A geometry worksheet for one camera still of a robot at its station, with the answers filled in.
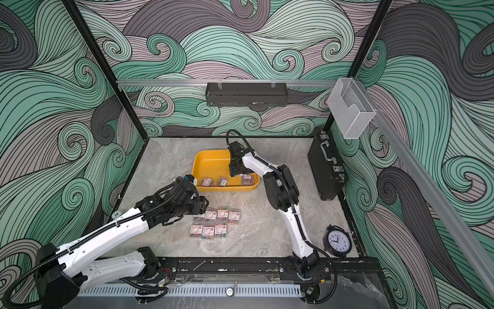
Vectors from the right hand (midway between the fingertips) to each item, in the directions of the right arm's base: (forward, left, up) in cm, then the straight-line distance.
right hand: (239, 171), depth 103 cm
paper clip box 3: (-26, +18, +1) cm, 31 cm away
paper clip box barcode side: (-7, +9, +2) cm, 11 cm away
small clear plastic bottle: (-26, +53, +6) cm, 60 cm away
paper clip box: (-7, +16, +2) cm, 18 cm away
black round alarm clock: (-36, -41, +1) cm, 55 cm away
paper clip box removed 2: (-32, +13, +1) cm, 35 cm away
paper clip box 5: (-26, +2, +1) cm, 26 cm away
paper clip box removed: (-31, +18, +2) cm, 36 cm away
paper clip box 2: (-6, -5, +1) cm, 8 cm away
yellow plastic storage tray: (+1, +15, 0) cm, 15 cm away
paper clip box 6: (-32, +8, +1) cm, 33 cm away
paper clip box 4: (-25, +13, +1) cm, 28 cm away
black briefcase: (-10, -39, +17) cm, 44 cm away
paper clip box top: (-24, +7, +2) cm, 25 cm away
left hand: (-24, +14, +14) cm, 31 cm away
